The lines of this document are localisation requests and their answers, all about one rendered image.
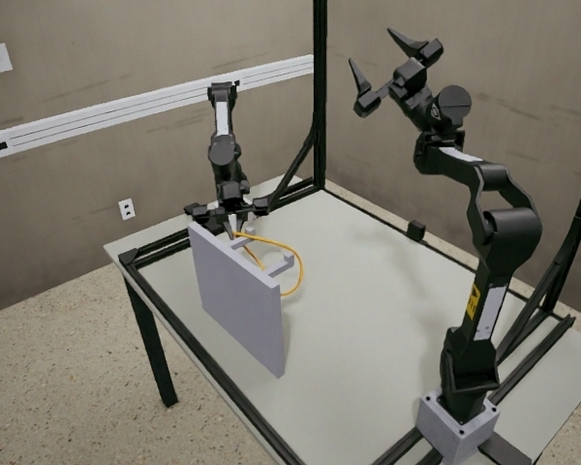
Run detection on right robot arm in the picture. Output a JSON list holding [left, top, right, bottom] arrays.
[[207, 81, 250, 205]]

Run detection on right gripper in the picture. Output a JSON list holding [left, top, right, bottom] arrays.
[[191, 179, 270, 240]]

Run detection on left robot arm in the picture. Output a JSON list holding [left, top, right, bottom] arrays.
[[388, 57, 542, 426]]

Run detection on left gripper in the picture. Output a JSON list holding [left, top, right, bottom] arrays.
[[349, 27, 443, 119]]

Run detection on orange cable with blue plug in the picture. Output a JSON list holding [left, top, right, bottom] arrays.
[[233, 232, 303, 296]]

